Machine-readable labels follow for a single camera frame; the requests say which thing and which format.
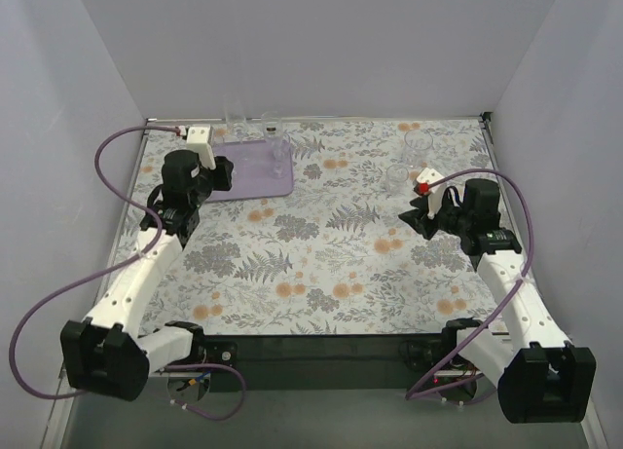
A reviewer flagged clear plain drinking glass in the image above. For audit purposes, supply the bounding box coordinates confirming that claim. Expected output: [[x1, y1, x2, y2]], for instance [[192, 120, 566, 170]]
[[224, 99, 248, 143]]

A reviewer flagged clear wine glass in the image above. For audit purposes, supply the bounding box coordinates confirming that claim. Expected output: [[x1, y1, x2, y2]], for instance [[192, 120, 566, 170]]
[[271, 132, 291, 178]]

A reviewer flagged clear champagne flute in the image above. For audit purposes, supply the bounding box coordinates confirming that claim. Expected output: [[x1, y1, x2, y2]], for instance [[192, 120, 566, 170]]
[[262, 111, 286, 178]]

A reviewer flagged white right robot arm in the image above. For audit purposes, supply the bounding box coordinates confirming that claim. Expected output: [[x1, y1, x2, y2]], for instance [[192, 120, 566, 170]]
[[399, 168, 597, 424]]

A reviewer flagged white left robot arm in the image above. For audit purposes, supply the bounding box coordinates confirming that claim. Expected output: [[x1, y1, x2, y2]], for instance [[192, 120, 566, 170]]
[[60, 150, 234, 401]]

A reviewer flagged lilac plastic tray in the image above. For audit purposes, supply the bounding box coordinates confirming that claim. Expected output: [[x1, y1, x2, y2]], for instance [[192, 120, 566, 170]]
[[207, 139, 294, 203]]

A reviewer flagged clear small tumbler glass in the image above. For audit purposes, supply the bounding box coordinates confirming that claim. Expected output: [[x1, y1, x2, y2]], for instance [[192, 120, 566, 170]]
[[385, 165, 409, 196]]

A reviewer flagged clear tall tumbler glass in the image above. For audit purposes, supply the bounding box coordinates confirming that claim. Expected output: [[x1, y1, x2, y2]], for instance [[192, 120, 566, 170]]
[[401, 130, 433, 168]]

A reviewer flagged floral patterned table mat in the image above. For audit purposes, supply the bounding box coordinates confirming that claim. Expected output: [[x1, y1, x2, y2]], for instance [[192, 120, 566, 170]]
[[140, 119, 495, 335]]

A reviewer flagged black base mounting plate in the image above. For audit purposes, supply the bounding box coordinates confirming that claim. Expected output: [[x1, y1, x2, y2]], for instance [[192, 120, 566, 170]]
[[150, 334, 493, 396]]

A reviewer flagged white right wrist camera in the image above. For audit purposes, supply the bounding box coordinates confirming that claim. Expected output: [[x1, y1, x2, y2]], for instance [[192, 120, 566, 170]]
[[414, 168, 446, 219]]

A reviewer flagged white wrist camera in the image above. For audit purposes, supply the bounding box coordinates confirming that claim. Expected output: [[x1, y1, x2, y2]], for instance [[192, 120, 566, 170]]
[[414, 168, 446, 219], [177, 125, 216, 170]]

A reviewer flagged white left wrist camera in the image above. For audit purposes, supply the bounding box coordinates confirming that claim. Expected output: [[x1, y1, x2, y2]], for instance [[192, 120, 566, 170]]
[[177, 125, 216, 170]]

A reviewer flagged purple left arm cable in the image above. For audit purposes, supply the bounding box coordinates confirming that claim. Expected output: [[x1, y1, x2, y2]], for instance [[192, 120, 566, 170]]
[[10, 125, 247, 421]]

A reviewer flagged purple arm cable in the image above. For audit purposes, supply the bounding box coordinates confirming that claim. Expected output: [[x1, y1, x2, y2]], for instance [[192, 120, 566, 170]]
[[10, 125, 247, 421], [404, 168, 536, 404]]

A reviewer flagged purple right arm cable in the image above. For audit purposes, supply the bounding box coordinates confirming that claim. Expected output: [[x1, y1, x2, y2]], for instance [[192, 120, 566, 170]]
[[404, 168, 536, 404]]

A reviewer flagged aluminium frame rail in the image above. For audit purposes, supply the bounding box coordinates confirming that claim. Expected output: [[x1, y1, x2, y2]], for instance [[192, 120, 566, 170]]
[[48, 336, 609, 449]]

